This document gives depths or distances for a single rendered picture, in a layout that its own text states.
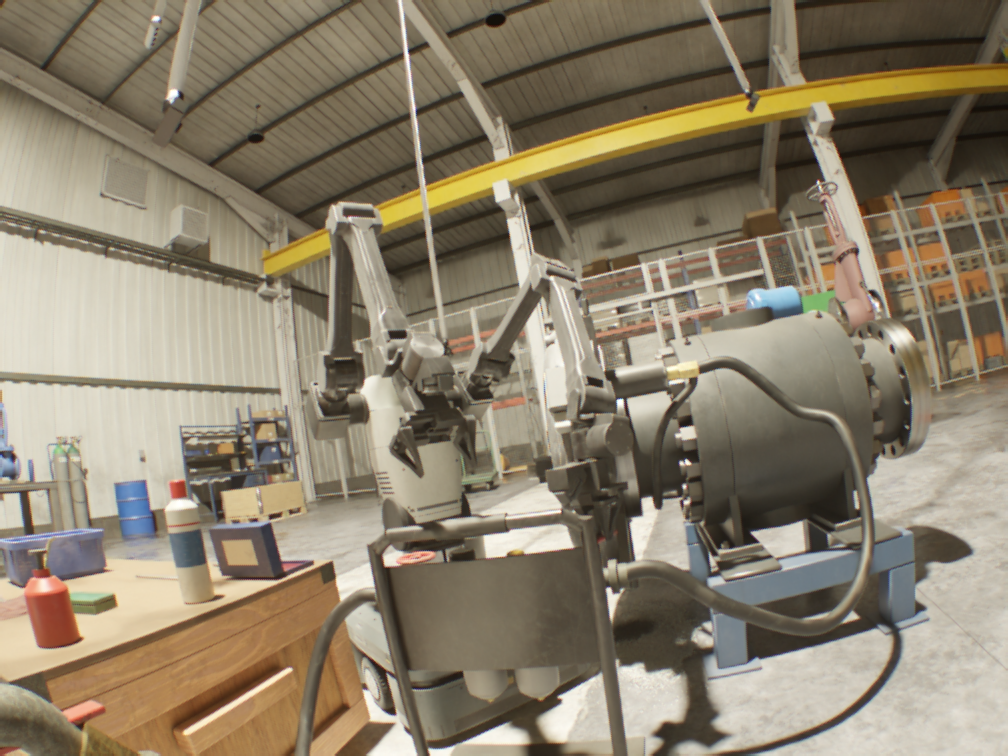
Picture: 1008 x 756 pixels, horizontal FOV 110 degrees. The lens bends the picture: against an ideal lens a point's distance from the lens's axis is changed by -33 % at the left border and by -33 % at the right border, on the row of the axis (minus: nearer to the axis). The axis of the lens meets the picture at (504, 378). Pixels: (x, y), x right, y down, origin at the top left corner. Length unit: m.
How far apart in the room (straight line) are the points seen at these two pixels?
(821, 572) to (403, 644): 0.97
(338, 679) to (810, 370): 1.39
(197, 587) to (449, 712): 0.61
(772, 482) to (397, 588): 0.98
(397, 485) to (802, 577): 1.05
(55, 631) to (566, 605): 0.79
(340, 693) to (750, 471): 1.15
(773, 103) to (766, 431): 9.09
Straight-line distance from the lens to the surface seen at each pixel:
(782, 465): 1.44
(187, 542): 1.01
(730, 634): 1.37
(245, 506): 8.27
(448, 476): 1.42
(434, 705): 1.23
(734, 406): 1.38
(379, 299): 1.00
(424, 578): 0.90
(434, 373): 0.81
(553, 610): 0.85
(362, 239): 1.11
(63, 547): 1.60
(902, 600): 1.52
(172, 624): 0.91
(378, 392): 1.45
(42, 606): 0.88
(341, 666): 1.28
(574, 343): 1.01
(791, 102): 10.29
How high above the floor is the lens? 0.68
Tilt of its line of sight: 7 degrees up
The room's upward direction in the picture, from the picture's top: 10 degrees counter-clockwise
